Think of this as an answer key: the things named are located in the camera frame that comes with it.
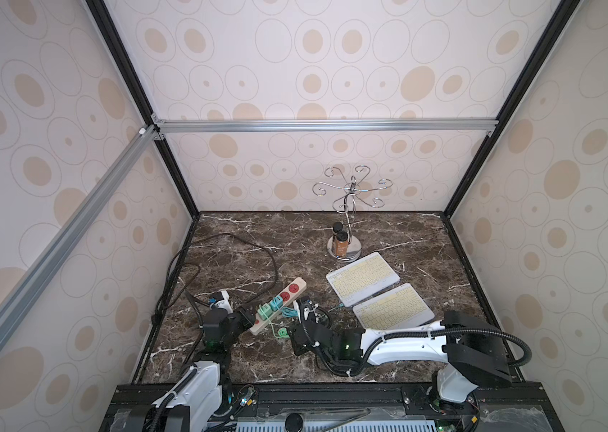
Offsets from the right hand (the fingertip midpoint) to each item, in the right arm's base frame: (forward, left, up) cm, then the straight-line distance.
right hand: (296, 325), depth 80 cm
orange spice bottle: (+30, -14, +2) cm, 33 cm away
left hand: (+7, +13, -1) cm, 15 cm away
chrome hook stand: (+38, -15, +15) cm, 43 cm away
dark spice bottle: (+36, -12, +4) cm, 39 cm away
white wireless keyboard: (+12, -34, -9) cm, 37 cm away
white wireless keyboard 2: (+22, -22, -8) cm, 32 cm away
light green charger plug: (+4, +10, 0) cm, 11 cm away
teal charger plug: (+7, +7, 0) cm, 10 cm away
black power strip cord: (+41, +32, -6) cm, 52 cm away
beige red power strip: (+16, +2, -5) cm, 17 cm away
